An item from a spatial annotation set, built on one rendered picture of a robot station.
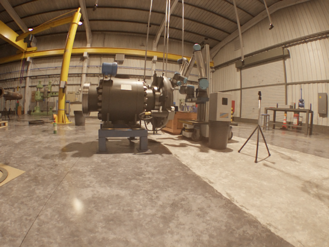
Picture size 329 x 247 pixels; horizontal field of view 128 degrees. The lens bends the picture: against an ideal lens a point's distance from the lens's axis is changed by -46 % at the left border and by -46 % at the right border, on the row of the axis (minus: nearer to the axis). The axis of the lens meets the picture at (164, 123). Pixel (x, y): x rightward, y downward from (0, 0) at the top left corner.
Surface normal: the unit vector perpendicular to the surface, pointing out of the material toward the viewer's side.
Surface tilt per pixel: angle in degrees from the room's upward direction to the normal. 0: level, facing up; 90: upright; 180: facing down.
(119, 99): 93
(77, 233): 0
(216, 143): 93
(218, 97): 90
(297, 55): 90
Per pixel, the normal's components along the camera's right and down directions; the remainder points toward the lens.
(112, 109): 0.33, 0.54
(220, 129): -0.23, 0.12
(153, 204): 0.04, -1.00
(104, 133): 0.40, 0.09
